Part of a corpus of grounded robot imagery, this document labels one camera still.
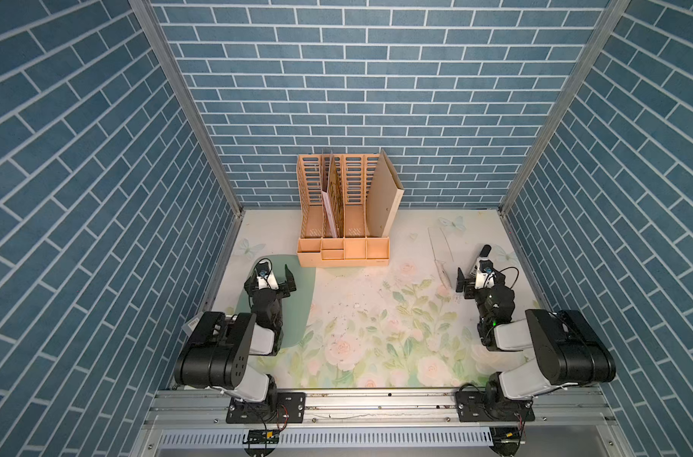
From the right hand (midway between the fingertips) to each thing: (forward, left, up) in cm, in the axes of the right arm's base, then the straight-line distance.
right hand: (479, 269), depth 91 cm
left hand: (-6, +64, +2) cm, 64 cm away
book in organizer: (+18, +49, +11) cm, 54 cm away
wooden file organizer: (+32, +47, -6) cm, 57 cm away
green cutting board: (-15, +57, -9) cm, 60 cm away
